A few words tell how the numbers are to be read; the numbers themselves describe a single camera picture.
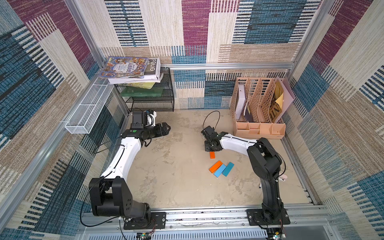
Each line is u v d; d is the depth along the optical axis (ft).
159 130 2.43
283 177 2.75
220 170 2.93
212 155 3.09
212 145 2.39
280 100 2.95
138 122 2.09
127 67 2.66
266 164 1.73
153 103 3.91
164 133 2.46
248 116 3.61
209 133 2.60
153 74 2.61
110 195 1.36
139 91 3.24
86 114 2.39
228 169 3.00
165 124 2.50
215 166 3.00
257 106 3.91
